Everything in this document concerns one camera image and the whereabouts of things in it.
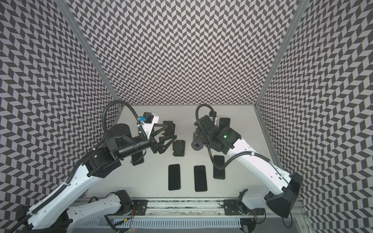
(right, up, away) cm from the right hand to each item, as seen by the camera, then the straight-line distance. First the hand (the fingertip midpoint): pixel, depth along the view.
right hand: (205, 137), depth 73 cm
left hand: (-15, +4, -15) cm, 21 cm away
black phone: (-2, -25, +10) cm, 27 cm away
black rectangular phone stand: (-21, +3, +21) cm, 30 cm away
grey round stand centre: (-4, -9, +23) cm, 25 cm away
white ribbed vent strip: (-19, -41, -3) cm, 46 cm away
